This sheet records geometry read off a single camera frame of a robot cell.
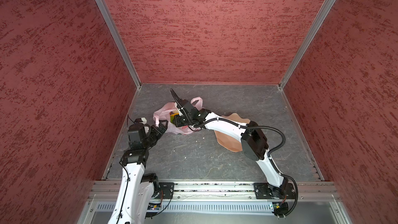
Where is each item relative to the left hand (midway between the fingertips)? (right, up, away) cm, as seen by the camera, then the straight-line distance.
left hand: (165, 129), depth 80 cm
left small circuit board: (-3, -35, -9) cm, 36 cm away
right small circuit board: (+56, -36, -9) cm, 67 cm away
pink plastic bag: (-3, +7, +6) cm, 10 cm away
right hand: (+3, +1, +6) cm, 7 cm away
